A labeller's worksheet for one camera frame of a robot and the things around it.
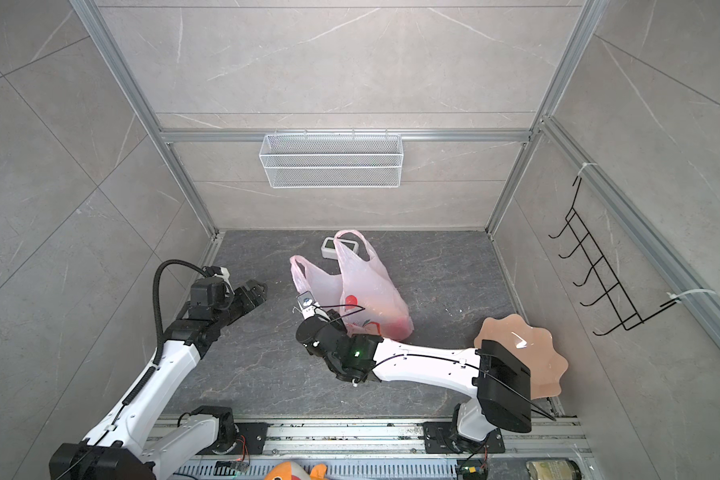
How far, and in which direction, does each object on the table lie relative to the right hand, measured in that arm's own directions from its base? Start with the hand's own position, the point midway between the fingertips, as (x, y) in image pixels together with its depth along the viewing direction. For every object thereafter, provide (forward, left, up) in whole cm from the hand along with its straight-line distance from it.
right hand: (312, 314), depth 75 cm
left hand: (+9, +17, 0) cm, 19 cm away
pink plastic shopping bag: (+6, -14, 0) cm, 15 cm away
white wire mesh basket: (+53, -3, +11) cm, 54 cm away
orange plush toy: (-32, +3, -11) cm, 34 cm away
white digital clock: (+36, 0, -15) cm, 39 cm away
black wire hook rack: (-3, -70, +11) cm, 71 cm away
